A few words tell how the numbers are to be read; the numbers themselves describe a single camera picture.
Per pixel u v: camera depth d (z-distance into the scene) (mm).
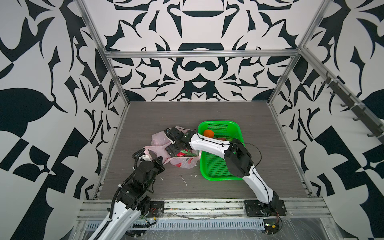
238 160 557
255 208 742
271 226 709
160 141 869
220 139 973
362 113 548
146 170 586
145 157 710
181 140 696
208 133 961
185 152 873
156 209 739
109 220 494
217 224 713
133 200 544
